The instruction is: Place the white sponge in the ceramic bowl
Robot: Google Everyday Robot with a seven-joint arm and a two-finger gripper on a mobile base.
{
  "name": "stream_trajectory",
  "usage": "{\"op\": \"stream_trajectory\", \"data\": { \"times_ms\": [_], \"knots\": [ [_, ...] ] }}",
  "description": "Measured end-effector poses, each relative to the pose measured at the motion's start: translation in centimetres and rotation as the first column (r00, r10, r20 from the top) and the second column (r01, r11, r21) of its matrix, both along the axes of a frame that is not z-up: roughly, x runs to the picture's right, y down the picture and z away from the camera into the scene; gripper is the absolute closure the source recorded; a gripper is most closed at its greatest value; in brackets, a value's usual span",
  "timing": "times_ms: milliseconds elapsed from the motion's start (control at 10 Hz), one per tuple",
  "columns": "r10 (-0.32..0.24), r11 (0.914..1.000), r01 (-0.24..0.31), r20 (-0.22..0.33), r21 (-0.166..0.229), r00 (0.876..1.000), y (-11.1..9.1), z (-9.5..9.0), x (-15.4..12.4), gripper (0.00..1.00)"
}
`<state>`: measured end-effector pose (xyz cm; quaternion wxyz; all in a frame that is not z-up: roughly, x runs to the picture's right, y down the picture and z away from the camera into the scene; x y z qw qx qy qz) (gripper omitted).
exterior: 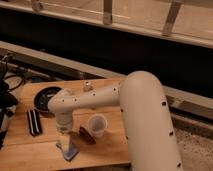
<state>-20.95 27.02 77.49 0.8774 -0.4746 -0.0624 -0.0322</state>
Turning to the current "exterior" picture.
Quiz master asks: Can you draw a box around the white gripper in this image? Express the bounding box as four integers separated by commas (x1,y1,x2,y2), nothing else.
55,112,73,151

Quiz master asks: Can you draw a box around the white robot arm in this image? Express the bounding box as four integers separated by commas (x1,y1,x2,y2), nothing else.
48,71,184,171

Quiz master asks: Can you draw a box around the dark ceramic bowl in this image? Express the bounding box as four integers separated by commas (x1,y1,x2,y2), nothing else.
34,86,61,114

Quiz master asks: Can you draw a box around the dark brown small object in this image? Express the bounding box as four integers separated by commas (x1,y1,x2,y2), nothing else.
79,127,96,145

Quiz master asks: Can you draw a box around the black white striped block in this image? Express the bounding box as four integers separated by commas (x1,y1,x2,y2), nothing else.
27,109,43,136

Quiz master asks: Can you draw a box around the wooden board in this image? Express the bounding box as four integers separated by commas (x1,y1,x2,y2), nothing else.
0,82,129,171

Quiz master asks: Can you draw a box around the small clear glass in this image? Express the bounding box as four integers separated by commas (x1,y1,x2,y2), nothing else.
83,81,93,92

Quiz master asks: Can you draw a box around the black cables and equipment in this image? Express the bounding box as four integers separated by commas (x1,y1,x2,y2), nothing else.
0,53,26,149

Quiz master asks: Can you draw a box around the metal rail frame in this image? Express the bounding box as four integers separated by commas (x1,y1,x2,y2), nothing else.
0,41,213,119

